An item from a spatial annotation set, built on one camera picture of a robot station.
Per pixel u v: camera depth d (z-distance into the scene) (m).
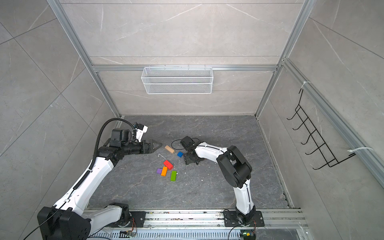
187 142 0.77
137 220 0.73
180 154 0.98
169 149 0.98
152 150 0.67
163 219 0.75
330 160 0.58
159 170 0.90
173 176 0.88
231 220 0.73
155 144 0.70
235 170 0.51
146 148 0.66
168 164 0.91
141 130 0.70
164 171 0.90
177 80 1.00
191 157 0.82
